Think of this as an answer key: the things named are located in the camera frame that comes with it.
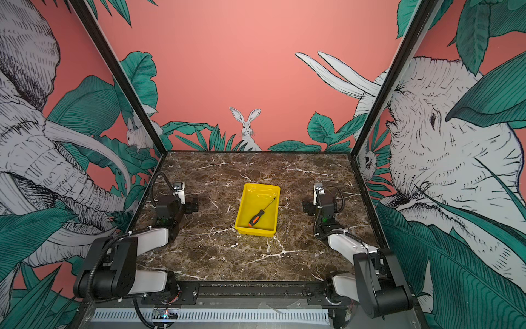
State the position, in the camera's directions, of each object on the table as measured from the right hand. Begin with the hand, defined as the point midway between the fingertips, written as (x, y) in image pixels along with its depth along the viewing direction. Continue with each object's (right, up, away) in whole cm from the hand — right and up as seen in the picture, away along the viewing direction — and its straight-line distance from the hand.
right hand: (316, 193), depth 89 cm
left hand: (-59, +1, +1) cm, 59 cm away
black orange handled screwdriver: (-26, -11, +3) cm, 29 cm away
